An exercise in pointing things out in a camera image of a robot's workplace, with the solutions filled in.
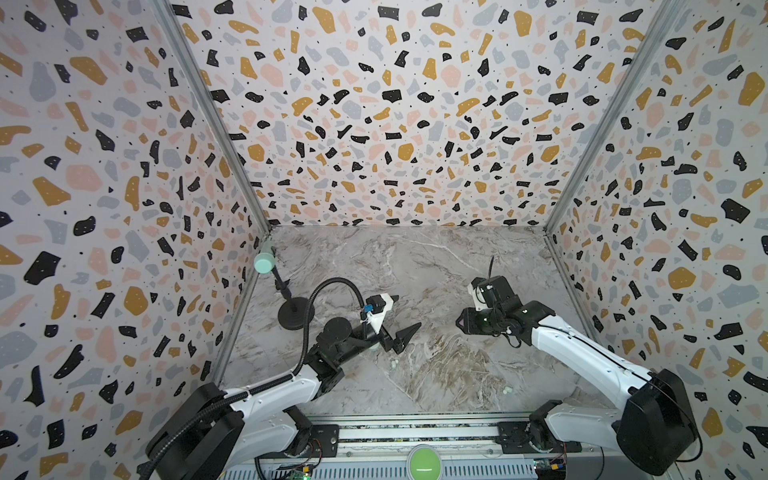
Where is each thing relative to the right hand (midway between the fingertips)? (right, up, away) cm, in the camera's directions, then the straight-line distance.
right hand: (460, 317), depth 83 cm
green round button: (-11, -32, -13) cm, 36 cm away
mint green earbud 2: (+13, -20, -1) cm, 23 cm away
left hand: (-14, +5, -11) cm, 18 cm away
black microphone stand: (-52, -1, +13) cm, 53 cm away
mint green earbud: (-19, -14, +3) cm, 23 cm away
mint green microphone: (-47, +16, -15) cm, 52 cm away
